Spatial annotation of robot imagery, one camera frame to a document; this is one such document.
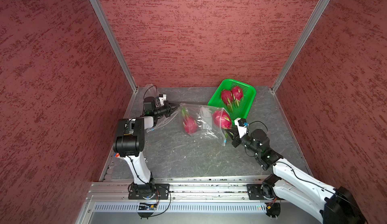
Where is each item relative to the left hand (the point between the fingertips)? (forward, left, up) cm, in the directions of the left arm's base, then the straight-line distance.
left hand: (179, 106), depth 92 cm
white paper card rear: (-5, -17, -1) cm, 17 cm away
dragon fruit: (+17, -41, -6) cm, 45 cm away
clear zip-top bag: (-17, -23, -2) cm, 28 cm away
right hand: (-18, -27, +2) cm, 33 cm away
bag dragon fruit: (-16, -24, +12) cm, 31 cm away
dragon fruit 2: (+14, -33, -6) cm, 36 cm away
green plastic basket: (+12, -47, -13) cm, 50 cm away
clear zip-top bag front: (+20, +25, -7) cm, 32 cm away
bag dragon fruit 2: (-9, -7, -4) cm, 12 cm away
